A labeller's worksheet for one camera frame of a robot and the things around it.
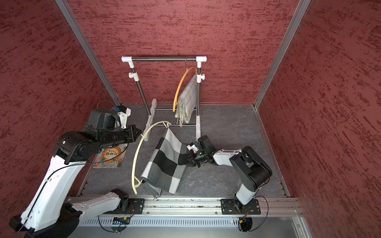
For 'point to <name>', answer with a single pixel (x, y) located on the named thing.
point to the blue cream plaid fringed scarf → (187, 102)
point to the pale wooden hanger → (142, 136)
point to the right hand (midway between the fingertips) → (181, 165)
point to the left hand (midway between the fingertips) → (139, 135)
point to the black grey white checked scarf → (163, 171)
